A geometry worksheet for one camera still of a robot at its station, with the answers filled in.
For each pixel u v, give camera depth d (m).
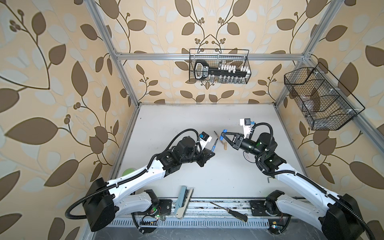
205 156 0.63
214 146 0.72
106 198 0.40
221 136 0.69
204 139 0.64
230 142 0.68
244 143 0.64
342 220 0.39
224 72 0.83
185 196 0.76
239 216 0.71
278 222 0.71
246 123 0.65
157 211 0.73
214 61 0.84
